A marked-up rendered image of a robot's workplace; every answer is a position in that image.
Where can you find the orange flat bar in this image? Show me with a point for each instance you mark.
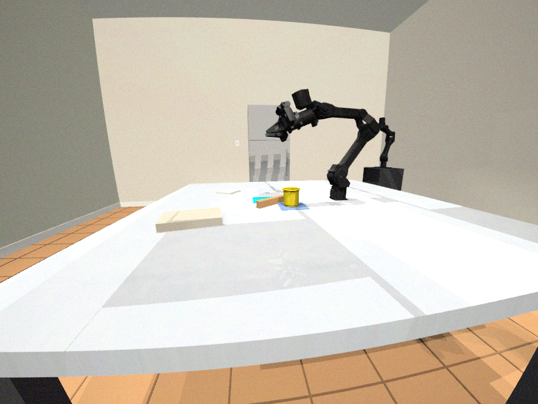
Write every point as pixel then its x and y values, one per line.
pixel 269 201

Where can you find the yellow cup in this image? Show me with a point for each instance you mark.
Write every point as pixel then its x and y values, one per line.
pixel 291 196

